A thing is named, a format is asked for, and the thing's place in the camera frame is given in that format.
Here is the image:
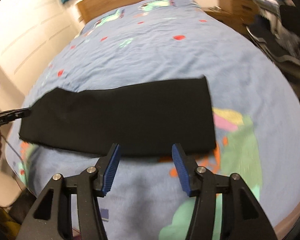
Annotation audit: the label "black office chair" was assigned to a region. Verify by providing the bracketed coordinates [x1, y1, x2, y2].
[247, 5, 300, 67]

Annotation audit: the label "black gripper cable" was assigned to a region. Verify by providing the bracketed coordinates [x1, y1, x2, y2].
[1, 132, 28, 190]

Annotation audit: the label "wooden drawer chest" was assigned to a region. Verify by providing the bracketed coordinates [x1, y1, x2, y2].
[203, 0, 260, 36]

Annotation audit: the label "black pants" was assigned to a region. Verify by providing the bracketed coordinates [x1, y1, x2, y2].
[19, 77, 216, 157]

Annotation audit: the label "white wardrobe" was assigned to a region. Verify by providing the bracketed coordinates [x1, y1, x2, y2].
[0, 0, 78, 95]

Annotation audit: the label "blue patterned bedspread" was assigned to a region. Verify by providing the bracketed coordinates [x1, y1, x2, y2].
[5, 0, 300, 239]

